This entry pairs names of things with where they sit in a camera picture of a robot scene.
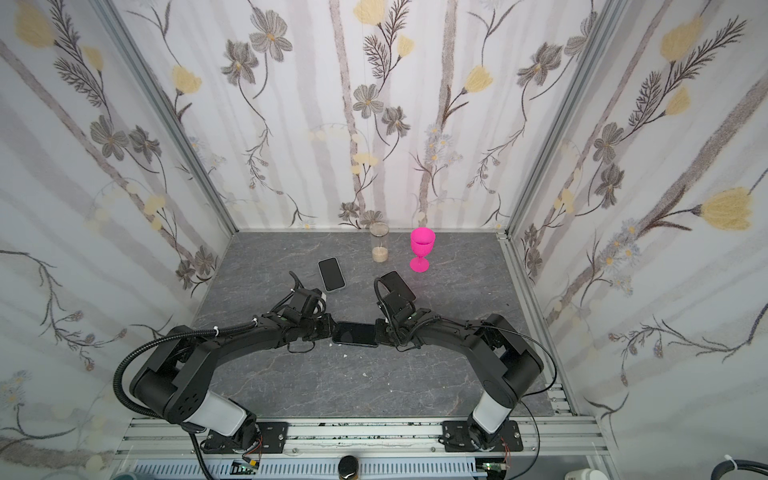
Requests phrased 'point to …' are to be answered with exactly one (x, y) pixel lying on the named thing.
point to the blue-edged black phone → (393, 282)
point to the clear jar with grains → (379, 234)
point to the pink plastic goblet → (422, 243)
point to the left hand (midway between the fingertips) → (334, 319)
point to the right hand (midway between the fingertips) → (367, 329)
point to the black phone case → (355, 334)
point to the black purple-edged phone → (331, 274)
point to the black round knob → (348, 466)
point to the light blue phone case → (341, 271)
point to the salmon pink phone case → (393, 282)
